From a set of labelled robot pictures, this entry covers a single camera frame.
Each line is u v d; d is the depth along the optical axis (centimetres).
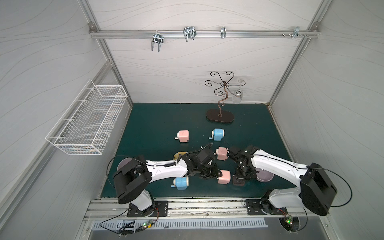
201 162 64
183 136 94
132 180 43
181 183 75
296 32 76
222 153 85
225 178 77
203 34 80
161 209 74
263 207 66
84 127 68
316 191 42
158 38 78
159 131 94
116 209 75
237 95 104
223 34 78
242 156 60
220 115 111
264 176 81
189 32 77
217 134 95
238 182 81
